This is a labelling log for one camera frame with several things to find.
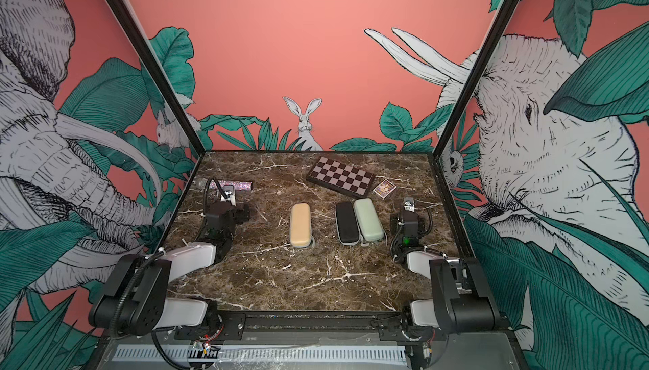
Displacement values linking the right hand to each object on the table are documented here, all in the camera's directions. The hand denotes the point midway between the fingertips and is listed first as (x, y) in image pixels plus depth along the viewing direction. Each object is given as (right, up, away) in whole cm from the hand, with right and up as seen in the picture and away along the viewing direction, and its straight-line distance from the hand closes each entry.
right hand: (406, 209), depth 93 cm
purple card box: (-5, +7, +14) cm, 17 cm away
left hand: (-65, +5, -2) cm, 65 cm away
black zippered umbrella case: (-22, -5, +1) cm, 23 cm away
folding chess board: (-24, +12, +16) cm, 31 cm away
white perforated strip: (-49, -38, -22) cm, 66 cm away
